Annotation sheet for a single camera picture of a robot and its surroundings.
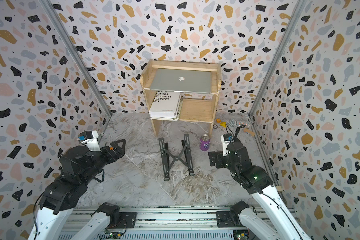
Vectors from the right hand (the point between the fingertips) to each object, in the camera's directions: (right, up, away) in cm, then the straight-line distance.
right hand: (216, 152), depth 71 cm
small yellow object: (+13, +14, +44) cm, 49 cm away
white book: (-27, +25, +18) cm, 41 cm away
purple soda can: (-3, +2, +23) cm, 23 cm away
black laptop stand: (-26, -9, +24) cm, 36 cm away
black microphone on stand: (+11, +14, +10) cm, 21 cm away
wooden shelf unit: (-6, +24, +24) cm, 35 cm away
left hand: (-43, +5, -7) cm, 44 cm away
